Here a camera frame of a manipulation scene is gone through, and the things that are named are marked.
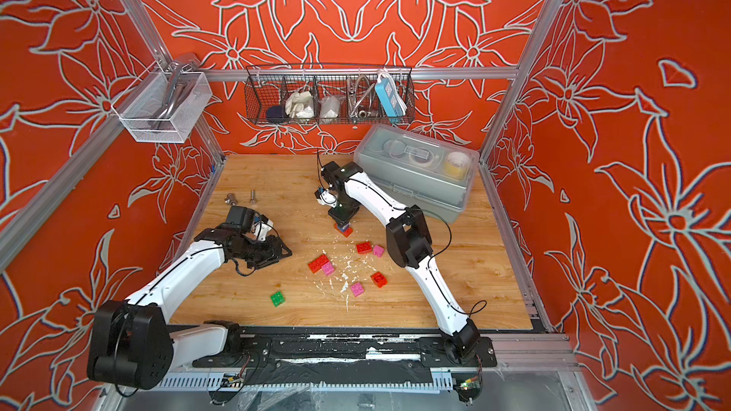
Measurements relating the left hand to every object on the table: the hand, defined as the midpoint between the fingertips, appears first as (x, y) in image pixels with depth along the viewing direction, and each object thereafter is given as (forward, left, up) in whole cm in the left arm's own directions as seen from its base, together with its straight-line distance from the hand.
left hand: (286, 253), depth 84 cm
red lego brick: (+12, -17, -6) cm, 22 cm away
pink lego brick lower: (-7, -22, -7) cm, 24 cm away
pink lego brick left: (-1, -13, -6) cm, 14 cm away
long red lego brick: (0, -9, -6) cm, 10 cm away
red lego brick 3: (-4, -29, -5) cm, 29 cm away
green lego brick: (-11, +1, -6) cm, 13 cm away
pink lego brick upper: (+5, -28, -5) cm, 29 cm away
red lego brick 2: (+6, -23, -6) cm, 25 cm away
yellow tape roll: (+32, -54, +9) cm, 63 cm away
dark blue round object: (+42, +10, +20) cm, 48 cm away
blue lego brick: (+11, -16, -3) cm, 19 cm away
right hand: (+14, -14, -2) cm, 20 cm away
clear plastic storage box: (+23, -44, +13) cm, 51 cm away
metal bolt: (+26, +21, -6) cm, 33 cm away
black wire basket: (+52, -7, +23) cm, 57 cm away
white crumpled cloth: (+42, 0, +25) cm, 48 cm away
